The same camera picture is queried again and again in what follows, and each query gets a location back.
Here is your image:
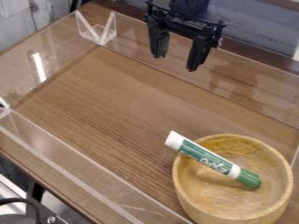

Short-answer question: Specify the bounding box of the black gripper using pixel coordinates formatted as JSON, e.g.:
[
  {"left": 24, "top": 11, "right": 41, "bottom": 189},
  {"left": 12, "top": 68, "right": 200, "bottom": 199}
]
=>
[{"left": 144, "top": 0, "right": 227, "bottom": 72}]

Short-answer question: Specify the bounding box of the black cable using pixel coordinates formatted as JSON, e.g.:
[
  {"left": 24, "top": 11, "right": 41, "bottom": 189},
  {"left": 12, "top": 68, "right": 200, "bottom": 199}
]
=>
[{"left": 0, "top": 197, "right": 43, "bottom": 224}]

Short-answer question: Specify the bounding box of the brown wooden bowl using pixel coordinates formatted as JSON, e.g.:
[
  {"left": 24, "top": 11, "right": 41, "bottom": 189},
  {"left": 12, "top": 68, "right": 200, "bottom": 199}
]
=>
[{"left": 172, "top": 134, "right": 294, "bottom": 224}]

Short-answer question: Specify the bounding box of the green white Expo marker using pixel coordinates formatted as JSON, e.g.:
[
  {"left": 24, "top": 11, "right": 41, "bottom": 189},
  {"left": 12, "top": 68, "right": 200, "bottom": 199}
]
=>
[{"left": 164, "top": 130, "right": 262, "bottom": 190}]

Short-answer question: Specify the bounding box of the black metal table bracket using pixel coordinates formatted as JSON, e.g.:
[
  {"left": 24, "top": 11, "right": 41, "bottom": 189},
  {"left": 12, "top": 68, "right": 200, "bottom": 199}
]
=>
[{"left": 25, "top": 182, "right": 68, "bottom": 224}]

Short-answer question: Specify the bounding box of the clear acrylic corner bracket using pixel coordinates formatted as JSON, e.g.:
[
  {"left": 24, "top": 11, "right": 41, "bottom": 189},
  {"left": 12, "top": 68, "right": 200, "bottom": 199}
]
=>
[{"left": 75, "top": 10, "right": 117, "bottom": 46}]

